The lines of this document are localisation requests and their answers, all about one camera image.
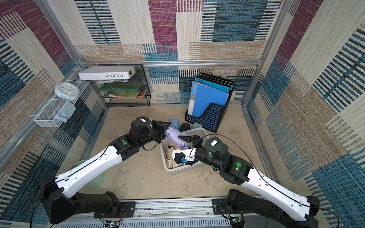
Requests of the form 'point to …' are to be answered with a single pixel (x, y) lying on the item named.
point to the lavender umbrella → (173, 133)
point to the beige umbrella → (168, 151)
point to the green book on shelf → (120, 87)
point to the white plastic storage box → (201, 132)
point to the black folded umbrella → (184, 127)
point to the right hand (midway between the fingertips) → (180, 138)
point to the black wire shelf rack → (134, 92)
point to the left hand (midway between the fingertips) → (172, 122)
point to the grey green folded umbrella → (196, 125)
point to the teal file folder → (214, 84)
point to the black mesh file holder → (211, 118)
